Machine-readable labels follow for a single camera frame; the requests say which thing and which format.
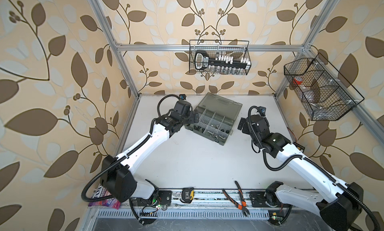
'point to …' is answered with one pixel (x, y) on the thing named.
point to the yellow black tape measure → (187, 195)
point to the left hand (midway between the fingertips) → (191, 112)
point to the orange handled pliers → (243, 206)
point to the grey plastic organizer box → (217, 116)
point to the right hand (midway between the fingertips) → (249, 123)
